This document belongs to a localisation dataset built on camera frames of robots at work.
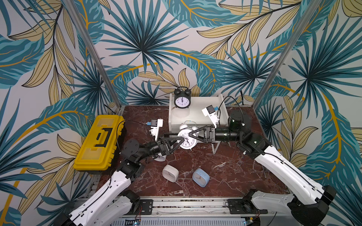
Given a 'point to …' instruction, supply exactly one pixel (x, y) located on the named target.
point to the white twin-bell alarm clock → (160, 157)
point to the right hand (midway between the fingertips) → (190, 135)
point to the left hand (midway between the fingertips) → (182, 141)
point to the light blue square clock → (201, 177)
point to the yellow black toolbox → (97, 152)
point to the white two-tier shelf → (178, 116)
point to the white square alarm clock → (170, 173)
